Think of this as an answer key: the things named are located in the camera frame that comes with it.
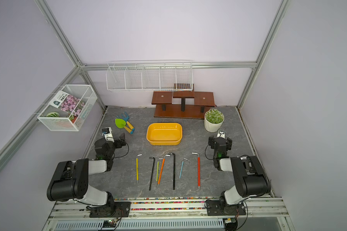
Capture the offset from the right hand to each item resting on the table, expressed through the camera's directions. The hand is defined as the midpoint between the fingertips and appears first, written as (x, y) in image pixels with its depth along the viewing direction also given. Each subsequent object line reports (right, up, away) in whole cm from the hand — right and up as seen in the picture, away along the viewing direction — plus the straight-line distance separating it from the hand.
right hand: (220, 135), depth 94 cm
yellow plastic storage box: (-36, +1, +6) cm, 36 cm away
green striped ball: (-90, +13, -23) cm, 94 cm away
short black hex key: (-44, -21, -7) cm, 49 cm away
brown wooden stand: (-40, +21, +22) cm, 50 cm away
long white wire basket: (-48, +41, +5) cm, 63 cm away
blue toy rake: (-69, +12, +21) cm, 73 cm away
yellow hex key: (-53, -19, -7) cm, 56 cm away
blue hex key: (-25, -19, -6) cm, 32 cm away
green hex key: (-40, -22, -8) cm, 47 cm away
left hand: (-67, +1, -2) cm, 67 cm away
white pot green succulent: (-4, +10, +2) cm, 11 cm away
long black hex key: (-31, -20, -7) cm, 37 cm away
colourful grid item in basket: (-25, +34, +5) cm, 42 cm away
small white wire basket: (-84, +9, -22) cm, 87 cm away
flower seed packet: (-85, +19, -19) cm, 89 cm away
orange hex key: (-38, -20, -7) cm, 43 cm away
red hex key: (-15, -20, -7) cm, 26 cm away
